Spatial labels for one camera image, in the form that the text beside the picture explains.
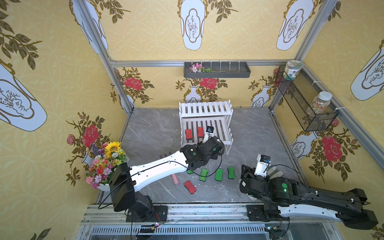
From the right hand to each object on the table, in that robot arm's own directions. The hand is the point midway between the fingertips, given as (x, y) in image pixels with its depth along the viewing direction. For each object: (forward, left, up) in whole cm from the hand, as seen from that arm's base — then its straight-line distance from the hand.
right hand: (244, 168), depth 74 cm
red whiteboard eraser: (-5, +28, -14) cm, 32 cm away
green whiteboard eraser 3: (+3, +4, -13) cm, 14 cm away
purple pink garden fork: (-3, +36, -12) cm, 38 cm away
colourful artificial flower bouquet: (+2, +70, +3) cm, 70 cm away
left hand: (+10, +19, +5) cm, 22 cm away
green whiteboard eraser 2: (+2, +11, -14) cm, 18 cm away
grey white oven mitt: (+4, -20, -14) cm, 25 cm away
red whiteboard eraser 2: (+21, +30, -1) cm, 36 cm away
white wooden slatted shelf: (+25, +13, +12) cm, 31 cm away
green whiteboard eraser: (+2, +28, -13) cm, 31 cm away
